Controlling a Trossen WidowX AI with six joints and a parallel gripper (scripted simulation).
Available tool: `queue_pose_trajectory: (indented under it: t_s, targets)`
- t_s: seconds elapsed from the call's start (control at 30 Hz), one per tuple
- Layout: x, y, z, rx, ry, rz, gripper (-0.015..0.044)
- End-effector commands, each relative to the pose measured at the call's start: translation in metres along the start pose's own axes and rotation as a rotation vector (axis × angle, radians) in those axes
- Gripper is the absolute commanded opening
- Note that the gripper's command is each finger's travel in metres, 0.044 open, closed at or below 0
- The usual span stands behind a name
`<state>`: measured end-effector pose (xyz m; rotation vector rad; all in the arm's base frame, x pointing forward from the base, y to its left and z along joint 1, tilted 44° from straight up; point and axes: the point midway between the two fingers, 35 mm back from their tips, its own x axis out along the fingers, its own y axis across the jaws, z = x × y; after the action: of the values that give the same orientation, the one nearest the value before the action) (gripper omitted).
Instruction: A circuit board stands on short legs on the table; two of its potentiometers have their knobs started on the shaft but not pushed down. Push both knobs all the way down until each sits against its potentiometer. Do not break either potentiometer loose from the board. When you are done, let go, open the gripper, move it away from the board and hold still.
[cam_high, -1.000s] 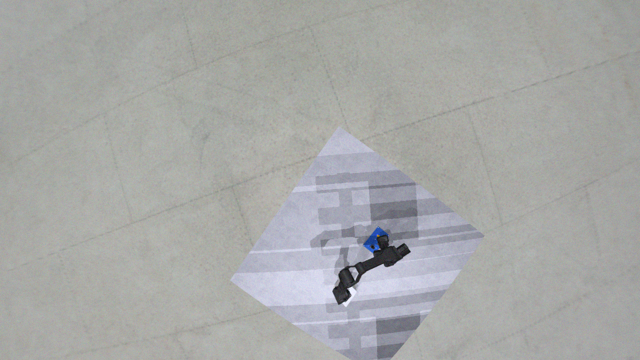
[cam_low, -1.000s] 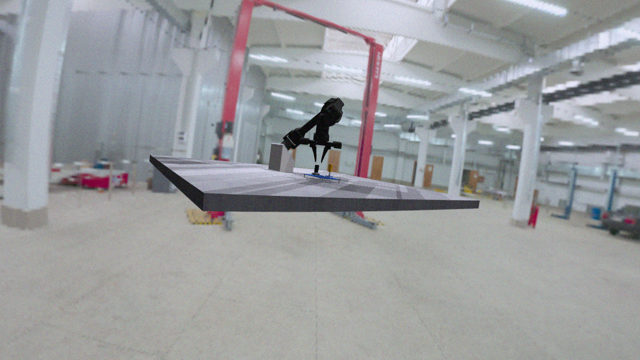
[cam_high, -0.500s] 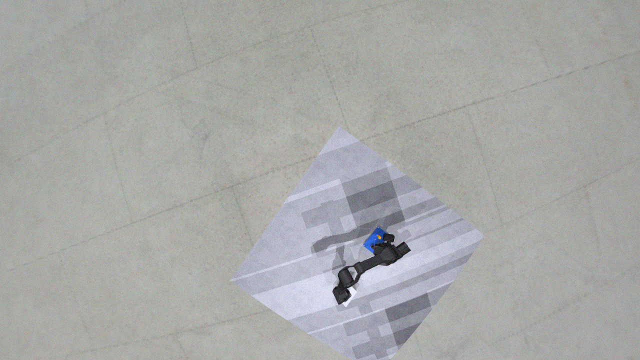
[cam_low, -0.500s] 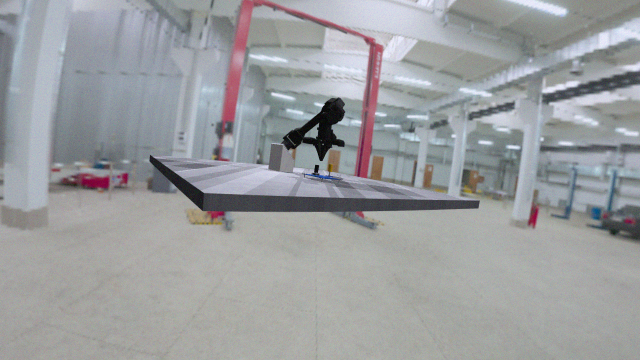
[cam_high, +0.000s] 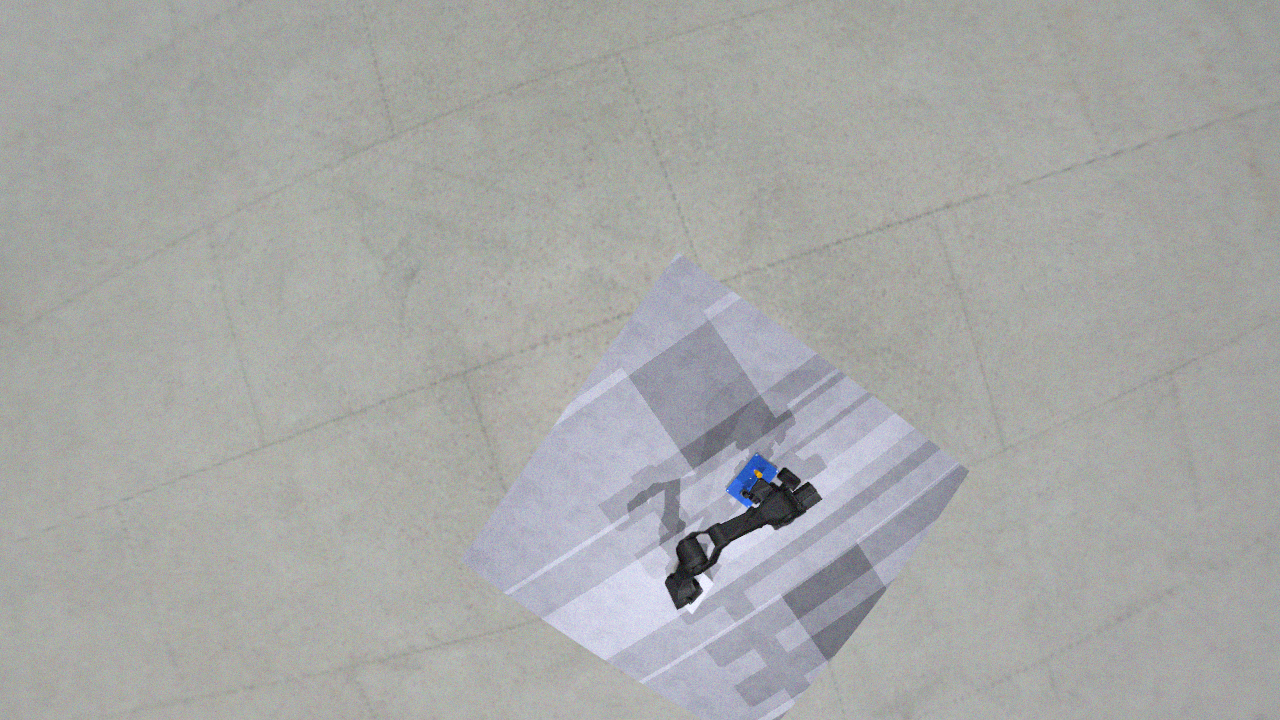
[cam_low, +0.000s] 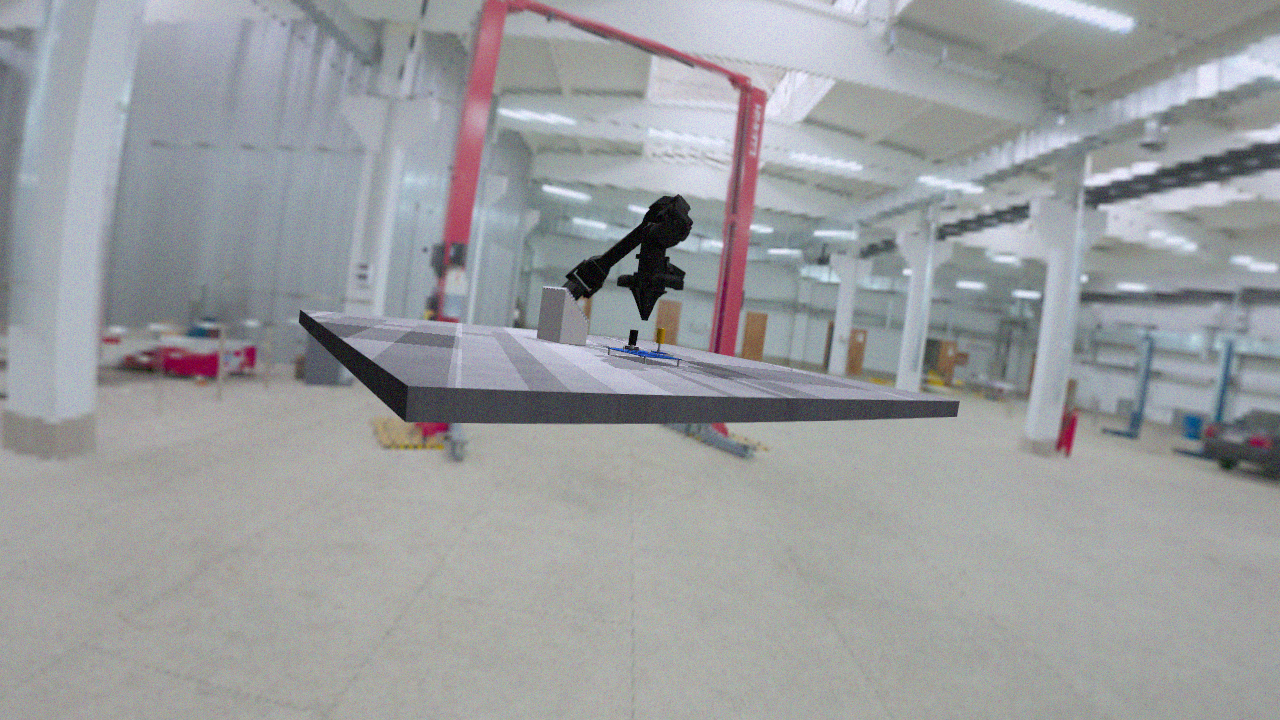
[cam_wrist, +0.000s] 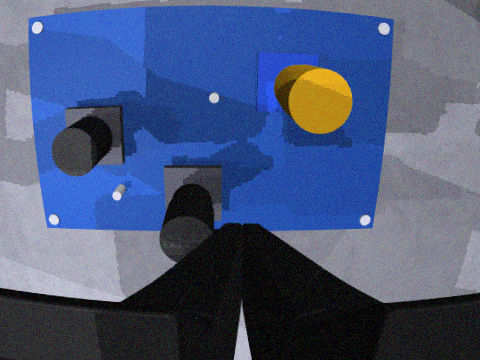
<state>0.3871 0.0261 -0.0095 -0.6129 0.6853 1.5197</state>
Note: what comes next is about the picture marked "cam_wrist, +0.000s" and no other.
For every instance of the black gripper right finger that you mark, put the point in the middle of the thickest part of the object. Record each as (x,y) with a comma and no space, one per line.
(295,310)

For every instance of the blue circuit board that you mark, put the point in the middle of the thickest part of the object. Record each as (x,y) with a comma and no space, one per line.
(181,119)

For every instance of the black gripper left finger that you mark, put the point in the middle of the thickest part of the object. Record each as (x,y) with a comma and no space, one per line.
(191,312)

